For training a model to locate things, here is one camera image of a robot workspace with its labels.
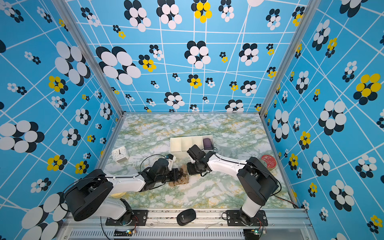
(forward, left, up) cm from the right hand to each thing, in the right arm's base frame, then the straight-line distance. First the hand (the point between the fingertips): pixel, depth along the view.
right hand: (190, 171), depth 87 cm
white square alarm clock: (+10, +45, +2) cm, 46 cm away
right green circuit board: (-29, -32, -3) cm, 43 cm away
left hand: (-2, +3, +1) cm, 4 cm away
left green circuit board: (-30, +35, -4) cm, 46 cm away
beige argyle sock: (-6, +3, +2) cm, 7 cm away
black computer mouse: (-23, +1, 0) cm, 23 cm away
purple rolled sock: (+17, -11, +3) cm, 20 cm away
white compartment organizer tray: (+18, +8, -1) cm, 20 cm away
